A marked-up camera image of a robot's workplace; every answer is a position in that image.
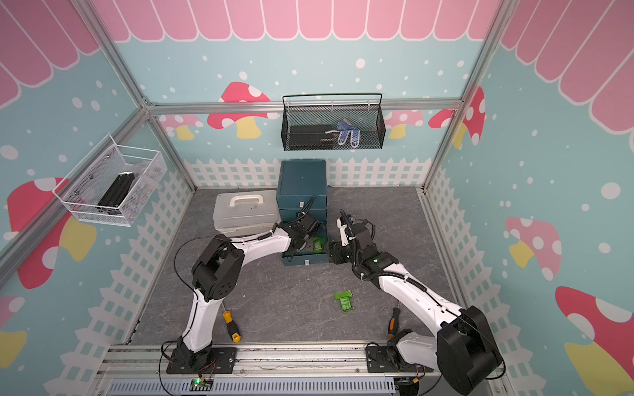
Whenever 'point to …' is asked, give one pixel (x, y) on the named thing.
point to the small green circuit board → (201, 384)
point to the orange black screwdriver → (393, 322)
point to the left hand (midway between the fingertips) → (303, 245)
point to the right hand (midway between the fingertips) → (333, 244)
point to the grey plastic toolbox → (245, 213)
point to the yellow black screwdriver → (232, 326)
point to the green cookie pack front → (318, 244)
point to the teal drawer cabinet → (300, 181)
